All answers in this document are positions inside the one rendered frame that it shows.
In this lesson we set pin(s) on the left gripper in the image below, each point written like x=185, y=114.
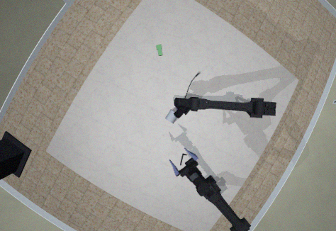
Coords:
x=189, y=165

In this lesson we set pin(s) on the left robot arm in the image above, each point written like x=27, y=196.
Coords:
x=209, y=191

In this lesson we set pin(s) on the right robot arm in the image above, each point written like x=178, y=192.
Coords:
x=257, y=110

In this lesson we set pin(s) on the grey cylinder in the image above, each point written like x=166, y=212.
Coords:
x=170, y=117

